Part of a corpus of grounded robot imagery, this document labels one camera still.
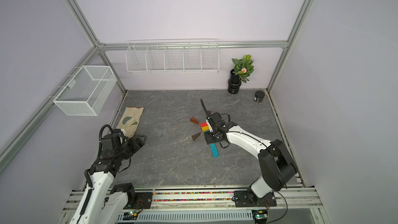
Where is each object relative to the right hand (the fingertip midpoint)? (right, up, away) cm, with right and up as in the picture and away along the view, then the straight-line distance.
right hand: (210, 136), depth 89 cm
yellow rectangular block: (-3, +3, +10) cm, 11 cm away
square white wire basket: (-67, +25, -5) cm, 72 cm away
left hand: (-35, -1, -9) cm, 36 cm away
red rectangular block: (-4, +5, +13) cm, 15 cm away
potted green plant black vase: (+21, +41, +8) cm, 47 cm away
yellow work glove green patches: (-53, +8, +13) cm, 55 cm away
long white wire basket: (-27, +49, +10) cm, 57 cm away
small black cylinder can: (+37, +24, +23) cm, 50 cm away
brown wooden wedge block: (0, +13, +17) cm, 21 cm away
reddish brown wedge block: (-11, +8, +14) cm, 19 cm away
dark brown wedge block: (-9, -2, +7) cm, 11 cm away
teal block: (+3, -8, 0) cm, 9 cm away
